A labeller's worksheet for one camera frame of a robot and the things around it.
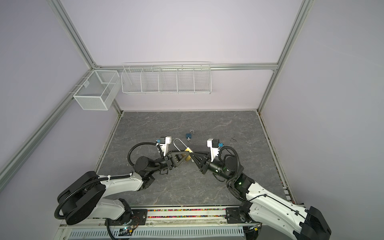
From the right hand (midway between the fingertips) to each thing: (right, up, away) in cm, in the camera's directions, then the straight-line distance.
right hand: (191, 155), depth 65 cm
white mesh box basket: (-61, +36, +31) cm, 77 cm away
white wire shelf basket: (-18, +45, +34) cm, 59 cm away
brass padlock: (-2, +3, 0) cm, 3 cm away
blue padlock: (-3, +6, +40) cm, 41 cm away
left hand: (-1, -1, 0) cm, 1 cm away
